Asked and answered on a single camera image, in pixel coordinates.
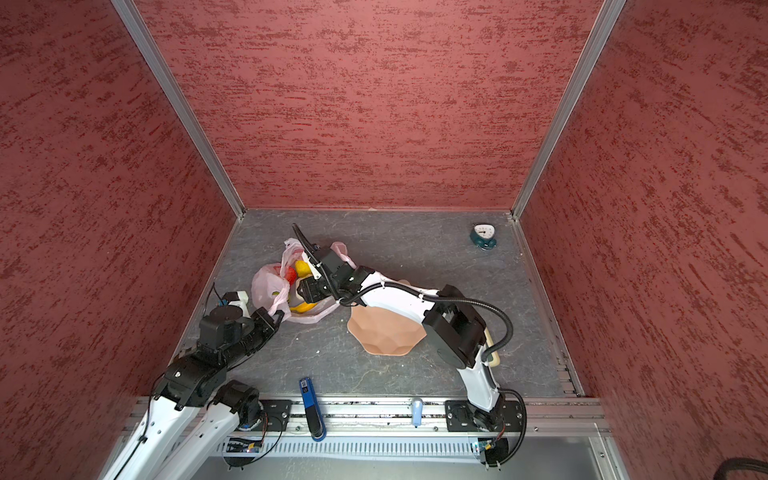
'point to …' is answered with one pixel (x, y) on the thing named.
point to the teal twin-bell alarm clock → (483, 235)
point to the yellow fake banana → (303, 270)
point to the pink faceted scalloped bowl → (384, 332)
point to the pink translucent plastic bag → (274, 295)
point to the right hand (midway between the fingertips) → (307, 293)
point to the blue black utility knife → (315, 421)
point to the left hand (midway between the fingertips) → (287, 318)
